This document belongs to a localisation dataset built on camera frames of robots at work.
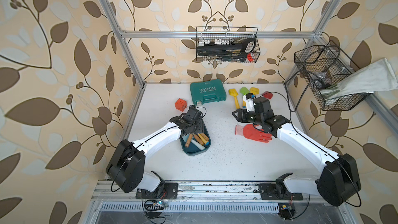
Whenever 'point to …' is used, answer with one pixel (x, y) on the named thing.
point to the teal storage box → (193, 149)
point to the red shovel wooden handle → (267, 95)
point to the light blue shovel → (194, 142)
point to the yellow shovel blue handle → (233, 92)
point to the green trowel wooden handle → (188, 140)
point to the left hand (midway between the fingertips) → (199, 126)
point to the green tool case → (208, 91)
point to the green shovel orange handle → (244, 90)
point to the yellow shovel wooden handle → (254, 90)
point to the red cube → (181, 104)
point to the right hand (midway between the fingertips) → (236, 112)
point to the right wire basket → (319, 66)
